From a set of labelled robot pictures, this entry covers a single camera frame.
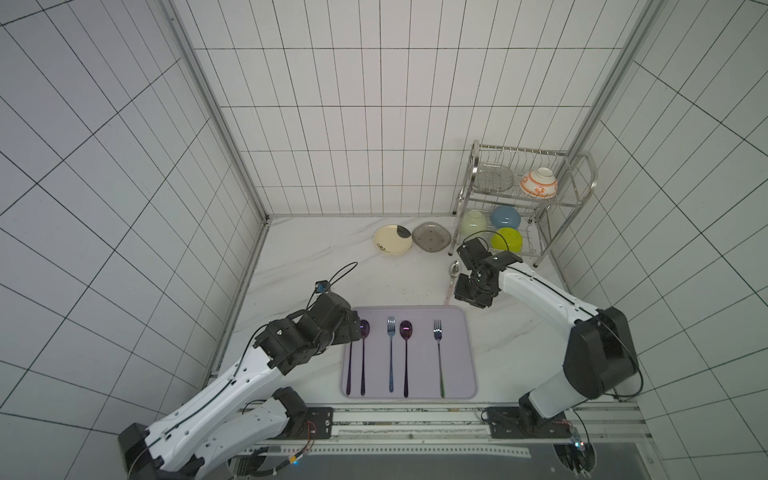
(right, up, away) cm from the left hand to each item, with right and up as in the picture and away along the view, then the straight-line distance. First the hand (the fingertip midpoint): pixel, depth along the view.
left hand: (337, 330), depth 75 cm
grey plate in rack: (+47, +43, +19) cm, 67 cm away
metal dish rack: (+51, +35, +11) cm, 63 cm away
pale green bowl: (+44, +30, +32) cm, 62 cm away
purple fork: (+2, -15, +5) cm, 16 cm away
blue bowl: (+57, +32, +34) cm, 74 cm away
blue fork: (+14, -4, +14) cm, 20 cm away
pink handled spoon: (+36, +13, +26) cm, 47 cm away
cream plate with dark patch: (+15, +23, +37) cm, 46 cm away
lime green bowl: (+57, +24, +28) cm, 68 cm away
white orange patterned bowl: (+58, +40, +11) cm, 71 cm away
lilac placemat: (+20, -10, +12) cm, 25 cm away
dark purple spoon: (+18, -4, +13) cm, 23 cm away
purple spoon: (+6, -4, +13) cm, 15 cm away
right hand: (+32, +6, +12) cm, 35 cm away
